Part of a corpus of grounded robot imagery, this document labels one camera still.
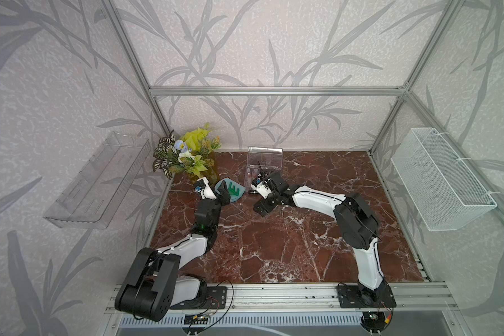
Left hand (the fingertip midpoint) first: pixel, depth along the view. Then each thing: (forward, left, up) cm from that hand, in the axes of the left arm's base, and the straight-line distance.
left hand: (221, 182), depth 85 cm
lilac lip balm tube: (+12, -10, -9) cm, 18 cm away
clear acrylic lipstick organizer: (+30, -17, -19) cm, 39 cm away
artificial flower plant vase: (+9, +13, +5) cm, 17 cm away
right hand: (0, -16, -13) cm, 21 cm away
